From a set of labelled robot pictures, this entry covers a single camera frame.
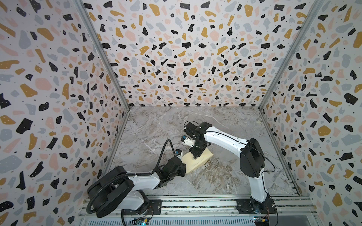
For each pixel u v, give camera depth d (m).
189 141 0.79
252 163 0.52
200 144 0.73
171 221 0.70
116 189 0.43
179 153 0.78
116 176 0.46
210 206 0.76
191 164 0.88
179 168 0.69
